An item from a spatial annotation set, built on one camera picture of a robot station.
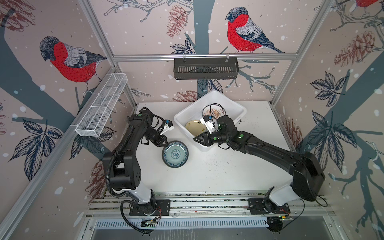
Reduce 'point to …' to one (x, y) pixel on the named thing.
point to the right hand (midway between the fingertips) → (194, 140)
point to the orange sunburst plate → (214, 111)
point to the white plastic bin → (194, 111)
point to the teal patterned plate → (175, 154)
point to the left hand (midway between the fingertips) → (164, 143)
